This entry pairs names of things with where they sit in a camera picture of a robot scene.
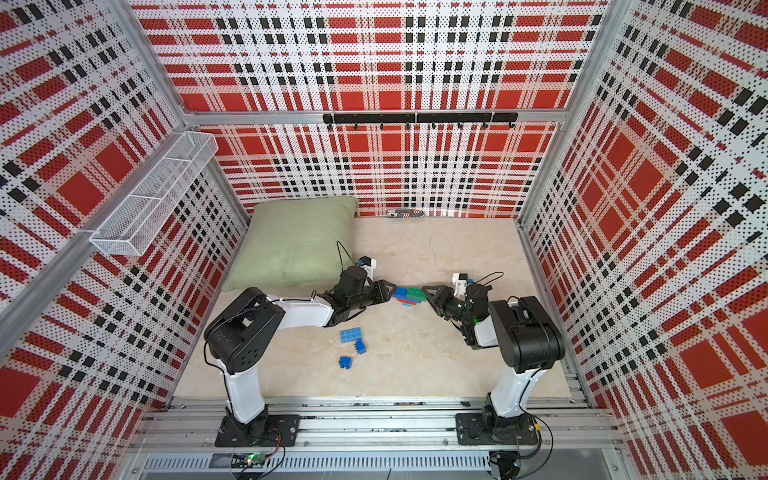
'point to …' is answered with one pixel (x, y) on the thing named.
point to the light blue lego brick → (351, 335)
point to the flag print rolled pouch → (405, 213)
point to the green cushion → (295, 243)
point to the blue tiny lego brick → (360, 347)
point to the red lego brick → (406, 301)
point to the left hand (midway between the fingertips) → (398, 287)
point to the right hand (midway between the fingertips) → (425, 290)
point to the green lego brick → (416, 293)
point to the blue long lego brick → (401, 293)
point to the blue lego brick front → (345, 362)
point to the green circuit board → (255, 460)
